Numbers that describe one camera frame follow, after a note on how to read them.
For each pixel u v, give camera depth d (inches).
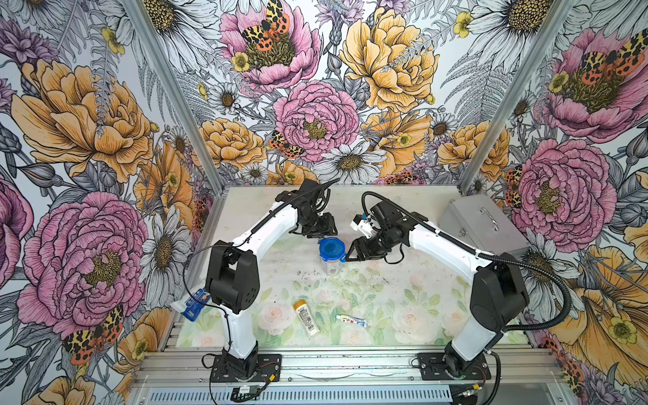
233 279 19.3
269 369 29.1
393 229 25.4
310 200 28.2
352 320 32.1
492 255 19.4
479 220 36.2
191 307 32.7
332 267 35.0
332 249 34.1
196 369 29.8
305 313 32.7
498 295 18.0
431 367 29.2
